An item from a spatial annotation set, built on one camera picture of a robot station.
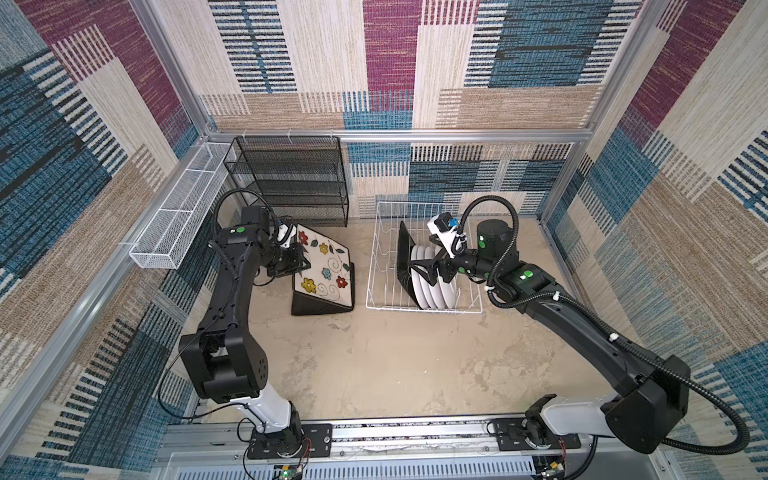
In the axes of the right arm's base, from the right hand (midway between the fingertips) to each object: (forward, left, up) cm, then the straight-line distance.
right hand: (422, 253), depth 73 cm
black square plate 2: (+10, +3, -11) cm, 15 cm away
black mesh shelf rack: (+44, +38, -10) cm, 59 cm away
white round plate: (0, -1, -16) cm, 16 cm away
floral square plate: (+5, +25, -15) cm, 30 cm away
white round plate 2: (+1, -9, -18) cm, 20 cm away
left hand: (+5, +30, -8) cm, 32 cm away
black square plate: (-1, +33, -21) cm, 39 cm away
